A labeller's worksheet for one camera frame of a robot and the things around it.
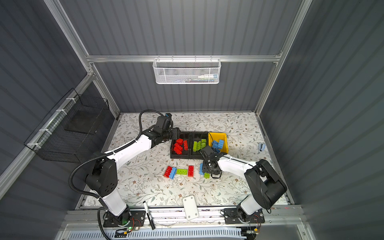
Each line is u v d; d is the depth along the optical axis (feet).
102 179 1.54
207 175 2.88
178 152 3.14
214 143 3.26
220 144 3.18
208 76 2.96
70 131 2.42
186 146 3.23
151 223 2.36
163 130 2.25
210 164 2.15
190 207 2.49
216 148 3.16
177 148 3.17
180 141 3.26
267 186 1.47
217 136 3.26
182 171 2.92
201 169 2.90
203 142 3.26
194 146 3.18
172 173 2.84
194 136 3.49
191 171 2.92
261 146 3.24
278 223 2.38
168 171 2.90
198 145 3.22
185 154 3.21
